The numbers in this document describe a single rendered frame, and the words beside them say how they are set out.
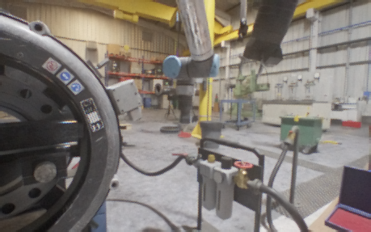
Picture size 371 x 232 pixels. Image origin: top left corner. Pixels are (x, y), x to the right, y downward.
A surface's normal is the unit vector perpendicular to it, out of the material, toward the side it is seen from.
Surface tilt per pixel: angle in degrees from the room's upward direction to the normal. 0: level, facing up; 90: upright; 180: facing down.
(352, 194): 78
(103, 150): 90
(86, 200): 90
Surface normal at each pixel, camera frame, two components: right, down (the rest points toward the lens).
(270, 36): 0.07, 0.59
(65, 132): 0.61, 0.07
